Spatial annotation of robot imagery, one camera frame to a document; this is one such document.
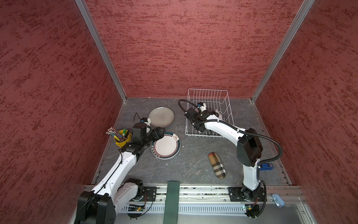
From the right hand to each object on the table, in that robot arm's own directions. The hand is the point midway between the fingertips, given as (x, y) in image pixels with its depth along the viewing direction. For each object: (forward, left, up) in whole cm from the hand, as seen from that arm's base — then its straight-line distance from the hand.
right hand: (214, 118), depth 87 cm
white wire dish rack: (+30, -9, -15) cm, 35 cm away
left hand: (-9, +34, -2) cm, 35 cm away
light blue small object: (-43, -29, -15) cm, 54 cm away
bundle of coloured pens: (-9, +61, -1) cm, 61 cm away
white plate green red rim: (-11, +32, -17) cm, 38 cm away
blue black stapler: (-27, -29, -14) cm, 42 cm away
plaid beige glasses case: (-25, 0, -14) cm, 29 cm away
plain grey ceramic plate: (+13, +37, -15) cm, 42 cm away
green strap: (-43, +27, -15) cm, 53 cm away
